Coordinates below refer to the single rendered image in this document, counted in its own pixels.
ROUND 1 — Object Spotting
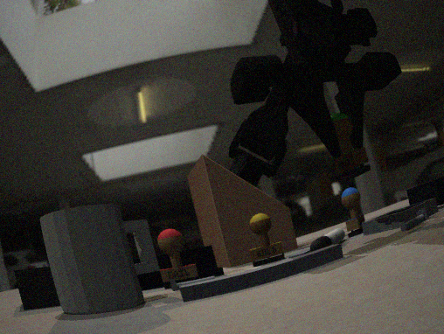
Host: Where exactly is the grey mug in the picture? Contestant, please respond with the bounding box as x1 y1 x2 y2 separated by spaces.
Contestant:
40 204 160 315

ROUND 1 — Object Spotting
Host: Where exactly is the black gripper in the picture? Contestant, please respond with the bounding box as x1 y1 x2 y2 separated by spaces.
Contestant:
230 7 402 158

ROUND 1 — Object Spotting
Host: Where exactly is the brown hand stamp with blue knob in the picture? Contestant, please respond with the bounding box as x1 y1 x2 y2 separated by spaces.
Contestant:
342 187 365 237

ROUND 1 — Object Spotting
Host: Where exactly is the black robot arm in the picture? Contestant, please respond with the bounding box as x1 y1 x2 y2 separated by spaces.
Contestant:
228 0 378 187

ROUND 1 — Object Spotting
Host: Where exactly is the wooden hand stamp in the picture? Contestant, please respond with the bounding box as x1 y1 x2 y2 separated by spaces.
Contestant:
157 229 200 289

